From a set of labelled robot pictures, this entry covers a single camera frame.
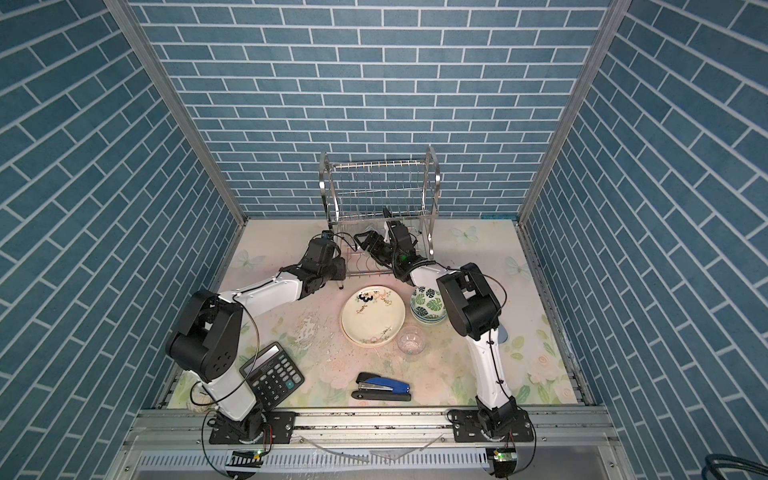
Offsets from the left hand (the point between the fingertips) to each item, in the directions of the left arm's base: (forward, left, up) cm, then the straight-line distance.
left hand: (342, 263), depth 96 cm
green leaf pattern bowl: (-14, -27, -4) cm, 30 cm away
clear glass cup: (-23, -22, -9) cm, 33 cm away
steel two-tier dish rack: (+29, -5, +3) cm, 30 cm away
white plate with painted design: (-16, -10, -6) cm, 20 cm away
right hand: (+6, -5, +5) cm, 9 cm away
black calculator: (-32, +17, -8) cm, 37 cm away
